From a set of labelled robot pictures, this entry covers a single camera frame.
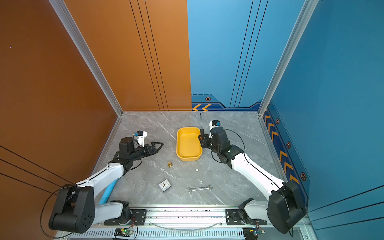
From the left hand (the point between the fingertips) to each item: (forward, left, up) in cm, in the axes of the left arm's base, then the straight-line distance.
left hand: (159, 144), depth 86 cm
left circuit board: (-41, +12, -14) cm, 45 cm away
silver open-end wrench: (-21, -19, -12) cm, 31 cm away
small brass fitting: (-7, -6, -11) cm, 14 cm away
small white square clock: (-20, -4, -11) cm, 23 cm away
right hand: (+1, -23, +7) cm, 24 cm away
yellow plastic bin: (+7, -16, -13) cm, 22 cm away
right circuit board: (-40, -48, -13) cm, 64 cm away
